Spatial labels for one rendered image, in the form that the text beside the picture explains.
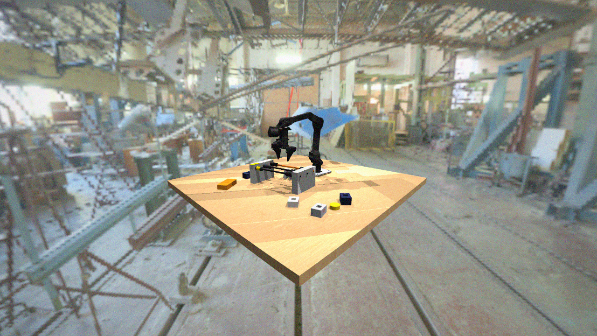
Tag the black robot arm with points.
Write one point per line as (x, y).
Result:
(281, 129)

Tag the small white block with rectangular slot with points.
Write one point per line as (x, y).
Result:
(293, 202)

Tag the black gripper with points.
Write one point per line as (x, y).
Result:
(289, 149)

